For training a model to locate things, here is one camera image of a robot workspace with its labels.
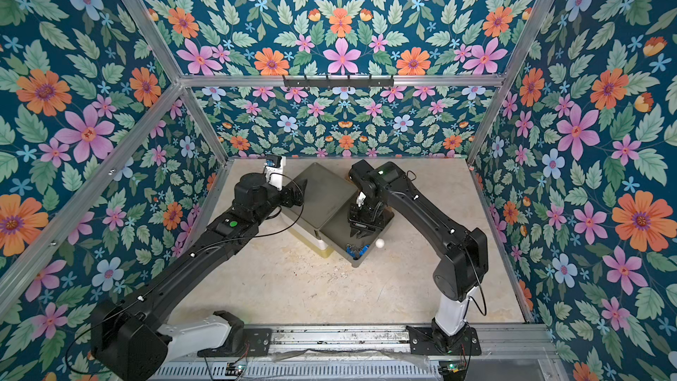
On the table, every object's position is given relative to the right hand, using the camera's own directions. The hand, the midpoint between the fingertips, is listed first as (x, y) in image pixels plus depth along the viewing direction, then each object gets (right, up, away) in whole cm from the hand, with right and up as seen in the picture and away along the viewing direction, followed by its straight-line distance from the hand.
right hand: (352, 232), depth 75 cm
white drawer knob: (+8, -3, 0) cm, 9 cm away
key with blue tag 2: (-1, -5, +1) cm, 6 cm away
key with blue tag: (+4, -5, +2) cm, 7 cm away
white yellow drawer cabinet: (-13, -3, +5) cm, 14 cm away
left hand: (-17, +17, +1) cm, 24 cm away
